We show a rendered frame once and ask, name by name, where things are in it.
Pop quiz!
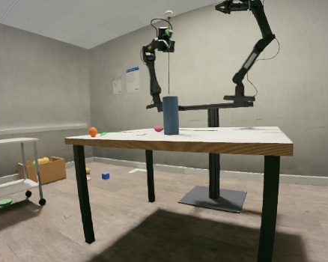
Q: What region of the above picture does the pink tulip with green stem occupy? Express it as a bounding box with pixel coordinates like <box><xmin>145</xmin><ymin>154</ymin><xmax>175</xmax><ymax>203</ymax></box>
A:
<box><xmin>154</xmin><ymin>126</ymin><xmax>164</xmax><ymax>132</ymax></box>

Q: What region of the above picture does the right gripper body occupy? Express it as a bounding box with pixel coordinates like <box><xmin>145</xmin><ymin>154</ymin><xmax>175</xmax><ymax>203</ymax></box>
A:
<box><xmin>157</xmin><ymin>34</ymin><xmax>175</xmax><ymax>52</ymax></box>

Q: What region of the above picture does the blue-grey hollow cylinder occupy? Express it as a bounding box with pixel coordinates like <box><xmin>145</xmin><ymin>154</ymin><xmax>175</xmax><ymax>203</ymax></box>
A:
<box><xmin>163</xmin><ymin>96</ymin><xmax>179</xmax><ymax>135</ymax></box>

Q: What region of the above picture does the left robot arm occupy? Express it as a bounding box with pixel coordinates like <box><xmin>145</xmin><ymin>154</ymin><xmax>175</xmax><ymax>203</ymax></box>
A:
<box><xmin>224</xmin><ymin>0</ymin><xmax>276</xmax><ymax>98</ymax></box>

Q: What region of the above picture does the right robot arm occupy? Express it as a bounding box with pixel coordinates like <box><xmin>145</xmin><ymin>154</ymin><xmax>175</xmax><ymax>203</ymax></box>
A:
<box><xmin>142</xmin><ymin>28</ymin><xmax>168</xmax><ymax>107</ymax></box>

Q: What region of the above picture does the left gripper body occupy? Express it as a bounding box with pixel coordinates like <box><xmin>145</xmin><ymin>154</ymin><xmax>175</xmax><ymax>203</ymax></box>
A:
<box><xmin>226</xmin><ymin>0</ymin><xmax>240</xmax><ymax>14</ymax></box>

